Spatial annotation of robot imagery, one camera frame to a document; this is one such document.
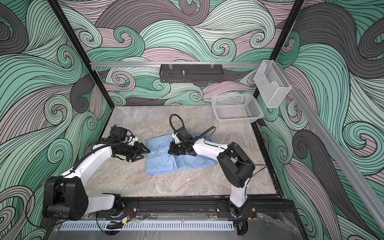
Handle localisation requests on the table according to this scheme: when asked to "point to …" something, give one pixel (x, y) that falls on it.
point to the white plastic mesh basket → (236, 109)
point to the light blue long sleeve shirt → (158, 160)
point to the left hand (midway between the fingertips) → (147, 152)
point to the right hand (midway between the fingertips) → (168, 152)
